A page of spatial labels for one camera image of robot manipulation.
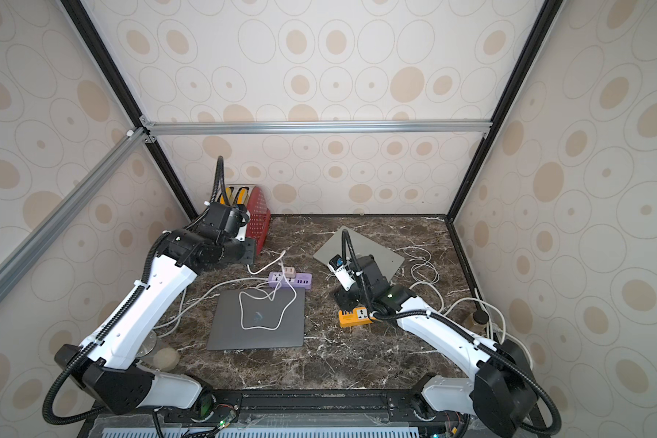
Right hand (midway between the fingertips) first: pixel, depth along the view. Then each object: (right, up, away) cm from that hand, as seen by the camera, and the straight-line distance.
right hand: (337, 289), depth 81 cm
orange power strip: (+7, -10, +7) cm, 14 cm away
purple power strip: (-13, 0, +16) cm, 21 cm away
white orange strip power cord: (+43, -5, +12) cm, 45 cm away
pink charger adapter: (-16, +4, +13) cm, 21 cm away
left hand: (-22, +13, -7) cm, 26 cm away
